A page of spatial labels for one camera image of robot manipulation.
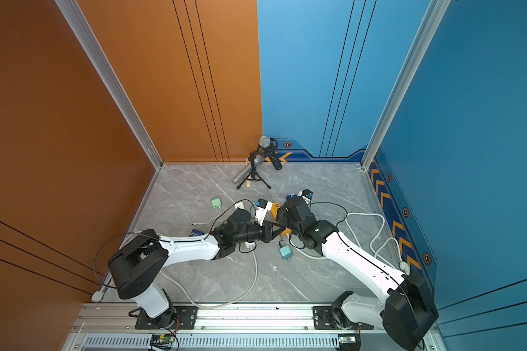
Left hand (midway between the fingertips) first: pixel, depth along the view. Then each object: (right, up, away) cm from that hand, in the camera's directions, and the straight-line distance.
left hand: (286, 226), depth 79 cm
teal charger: (0, -12, +6) cm, 13 cm away
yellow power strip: (-4, +7, -1) cm, 9 cm away
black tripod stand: (-14, +21, +27) cm, 37 cm away
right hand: (-2, +5, +3) cm, 6 cm away
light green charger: (-32, +7, +24) cm, 40 cm away
